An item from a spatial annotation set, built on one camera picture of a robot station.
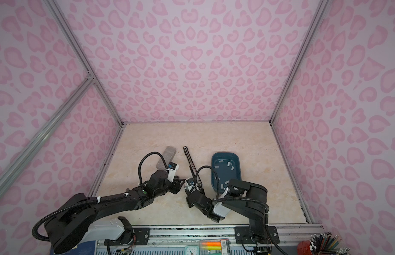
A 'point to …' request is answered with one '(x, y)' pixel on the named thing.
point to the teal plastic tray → (227, 166)
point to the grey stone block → (169, 154)
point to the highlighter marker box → (216, 246)
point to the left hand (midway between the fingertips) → (183, 177)
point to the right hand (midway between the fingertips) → (187, 190)
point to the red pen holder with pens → (322, 244)
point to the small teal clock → (193, 249)
